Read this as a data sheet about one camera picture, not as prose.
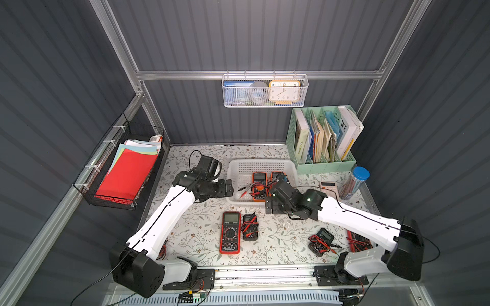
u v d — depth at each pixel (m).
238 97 0.87
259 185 0.93
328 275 0.73
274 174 1.01
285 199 0.59
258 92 0.91
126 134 0.81
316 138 0.95
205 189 0.57
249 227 0.83
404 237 0.42
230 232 0.83
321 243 0.79
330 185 1.01
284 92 0.88
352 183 0.86
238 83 0.85
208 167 0.60
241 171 1.02
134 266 0.37
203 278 0.74
